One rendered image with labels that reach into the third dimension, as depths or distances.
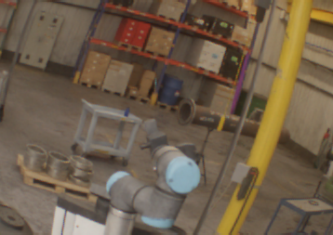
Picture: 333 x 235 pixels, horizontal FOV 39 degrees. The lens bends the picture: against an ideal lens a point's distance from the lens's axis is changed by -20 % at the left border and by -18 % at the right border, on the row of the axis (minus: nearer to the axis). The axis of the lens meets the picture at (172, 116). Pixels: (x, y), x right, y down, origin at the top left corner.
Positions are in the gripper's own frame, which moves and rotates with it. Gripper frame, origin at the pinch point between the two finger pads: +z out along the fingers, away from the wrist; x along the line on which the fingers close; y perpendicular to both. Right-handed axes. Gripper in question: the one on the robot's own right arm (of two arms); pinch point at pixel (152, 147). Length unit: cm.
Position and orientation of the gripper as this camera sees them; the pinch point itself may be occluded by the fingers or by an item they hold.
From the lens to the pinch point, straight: 175.3
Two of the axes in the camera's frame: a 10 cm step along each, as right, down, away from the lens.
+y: -9.3, 2.9, -2.2
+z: -2.8, -1.8, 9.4
